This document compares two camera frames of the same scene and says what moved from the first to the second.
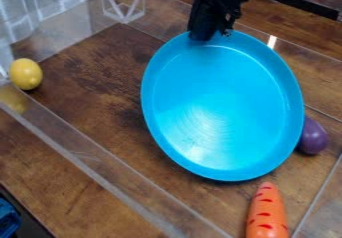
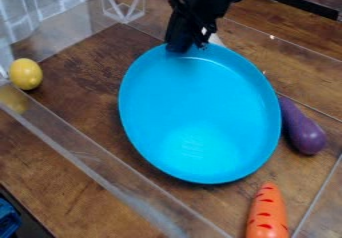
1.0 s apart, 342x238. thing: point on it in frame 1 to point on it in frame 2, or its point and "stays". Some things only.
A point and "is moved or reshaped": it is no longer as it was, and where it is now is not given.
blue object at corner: (10, 220) stays
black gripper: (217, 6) to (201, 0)
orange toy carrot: (267, 219) stays
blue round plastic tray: (223, 104) is moved or reshaped
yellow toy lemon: (26, 73) stays
